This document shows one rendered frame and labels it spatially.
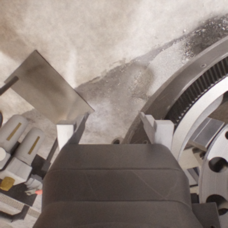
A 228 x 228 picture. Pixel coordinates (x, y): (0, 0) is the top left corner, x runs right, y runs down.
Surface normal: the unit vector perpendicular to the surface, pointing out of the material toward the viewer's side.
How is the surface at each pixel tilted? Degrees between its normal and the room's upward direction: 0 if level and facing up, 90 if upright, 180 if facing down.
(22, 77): 0
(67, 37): 0
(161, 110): 90
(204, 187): 90
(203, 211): 90
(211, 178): 90
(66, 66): 0
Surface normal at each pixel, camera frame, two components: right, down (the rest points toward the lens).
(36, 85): -0.11, 0.65
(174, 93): -0.59, -0.65
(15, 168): 0.80, -0.39
